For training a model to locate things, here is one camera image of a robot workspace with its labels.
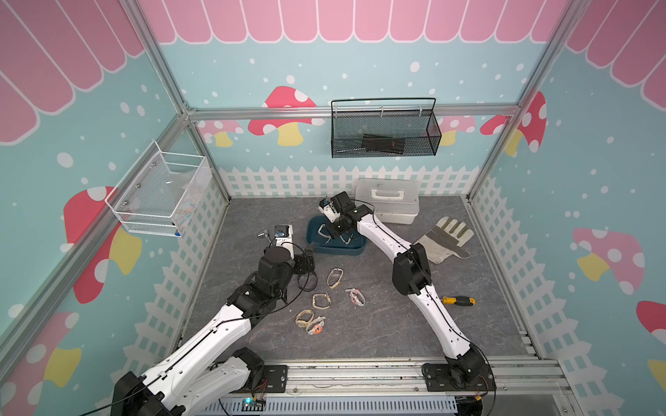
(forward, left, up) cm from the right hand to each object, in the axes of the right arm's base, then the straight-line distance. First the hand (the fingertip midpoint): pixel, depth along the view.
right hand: (330, 227), depth 105 cm
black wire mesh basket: (+21, -21, +31) cm, 43 cm away
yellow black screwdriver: (-31, -45, -3) cm, 54 cm away
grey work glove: (-4, -47, -4) cm, 47 cm away
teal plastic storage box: (-5, -8, -5) cm, 11 cm away
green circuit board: (-59, +21, -6) cm, 63 cm away
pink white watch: (-29, -9, -2) cm, 31 cm away
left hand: (-22, +8, +17) cm, 29 cm away
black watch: (-22, +8, -4) cm, 24 cm away
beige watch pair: (-4, +3, +1) cm, 5 cm away
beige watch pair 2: (-6, -6, -3) cm, 9 cm away
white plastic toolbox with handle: (+6, -26, +9) cm, 28 cm away
